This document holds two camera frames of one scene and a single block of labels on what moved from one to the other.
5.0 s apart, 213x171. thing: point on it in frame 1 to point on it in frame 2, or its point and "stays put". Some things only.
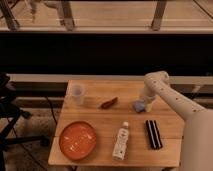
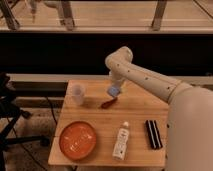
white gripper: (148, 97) to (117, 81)
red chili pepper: (109, 104) stays put
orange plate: (78, 140) stays put
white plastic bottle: (120, 146) stays put
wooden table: (98, 127) stays put
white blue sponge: (139, 106) to (114, 91)
